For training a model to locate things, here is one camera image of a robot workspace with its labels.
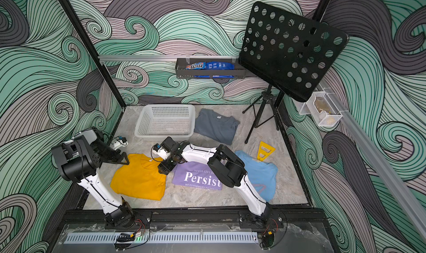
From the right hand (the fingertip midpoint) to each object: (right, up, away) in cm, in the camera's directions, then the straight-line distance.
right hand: (167, 165), depth 90 cm
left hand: (-26, +2, 0) cm, 26 cm away
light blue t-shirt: (+51, -4, -5) cm, 52 cm away
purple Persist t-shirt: (+17, -3, -5) cm, 18 cm away
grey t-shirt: (+32, +20, +15) cm, 40 cm away
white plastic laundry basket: (-12, +24, +20) cm, 34 cm away
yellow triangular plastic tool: (+56, +7, +5) cm, 57 cm away
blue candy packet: (+25, +56, +2) cm, 62 cm away
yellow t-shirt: (-13, -6, -3) cm, 15 cm away
